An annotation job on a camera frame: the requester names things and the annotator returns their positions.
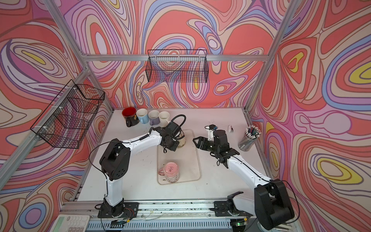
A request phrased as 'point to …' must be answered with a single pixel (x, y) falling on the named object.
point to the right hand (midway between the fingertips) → (198, 143)
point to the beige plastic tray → (187, 157)
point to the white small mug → (164, 116)
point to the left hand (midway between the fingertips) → (176, 145)
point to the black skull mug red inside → (129, 113)
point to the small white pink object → (230, 128)
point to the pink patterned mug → (171, 170)
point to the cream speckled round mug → (182, 141)
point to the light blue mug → (142, 114)
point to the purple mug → (153, 116)
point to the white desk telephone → (71, 223)
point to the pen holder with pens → (248, 140)
